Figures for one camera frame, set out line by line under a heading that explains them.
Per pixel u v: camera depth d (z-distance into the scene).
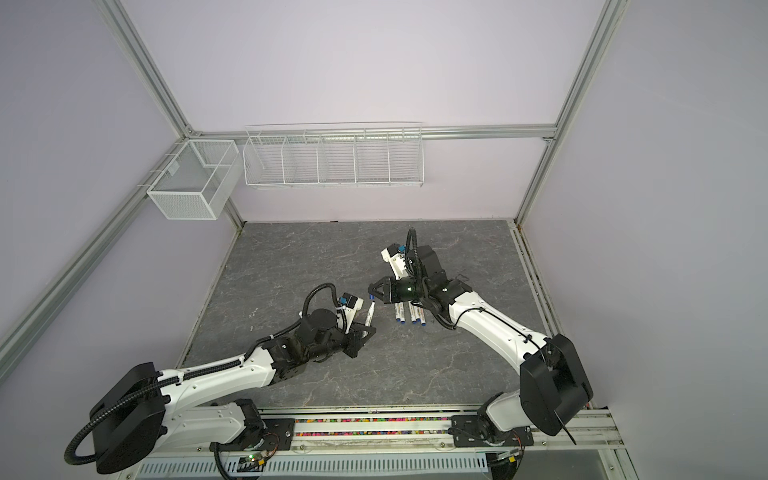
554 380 0.42
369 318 0.77
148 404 0.41
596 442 0.74
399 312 0.95
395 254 0.72
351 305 0.71
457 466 0.71
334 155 0.99
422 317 0.94
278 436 0.74
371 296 0.77
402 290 0.70
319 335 0.61
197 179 0.97
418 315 0.94
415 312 0.94
